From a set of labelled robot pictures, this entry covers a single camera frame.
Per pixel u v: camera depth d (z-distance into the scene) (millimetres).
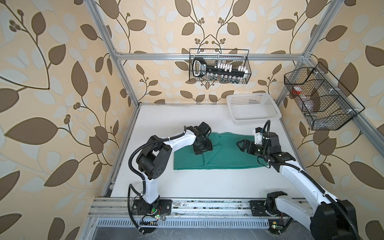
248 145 737
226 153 932
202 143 776
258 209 735
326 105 732
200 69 860
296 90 866
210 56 902
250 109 1180
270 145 631
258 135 756
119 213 742
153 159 495
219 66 825
